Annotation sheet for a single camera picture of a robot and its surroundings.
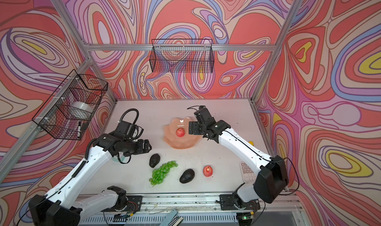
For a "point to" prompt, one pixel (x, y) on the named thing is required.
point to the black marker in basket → (79, 130)
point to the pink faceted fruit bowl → (176, 134)
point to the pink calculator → (248, 175)
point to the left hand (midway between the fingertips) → (147, 148)
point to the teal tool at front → (168, 217)
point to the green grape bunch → (158, 174)
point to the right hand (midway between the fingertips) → (198, 130)
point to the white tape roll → (83, 106)
